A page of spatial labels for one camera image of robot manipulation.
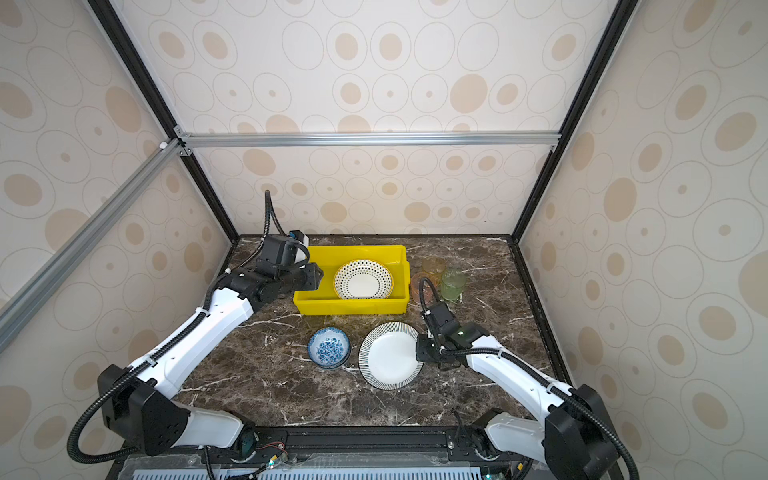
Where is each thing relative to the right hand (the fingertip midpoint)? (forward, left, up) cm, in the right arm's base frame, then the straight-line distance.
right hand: (422, 350), depth 84 cm
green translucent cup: (+26, -13, -4) cm, 29 cm away
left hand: (+15, +25, +19) cm, 35 cm away
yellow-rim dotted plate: (+28, +18, -4) cm, 34 cm away
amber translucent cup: (+35, -8, -6) cm, 36 cm away
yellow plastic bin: (+17, +30, 0) cm, 34 cm away
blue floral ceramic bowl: (+2, +27, -1) cm, 27 cm away
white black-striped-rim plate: (0, +10, -4) cm, 11 cm away
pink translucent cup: (+20, +1, +1) cm, 21 cm away
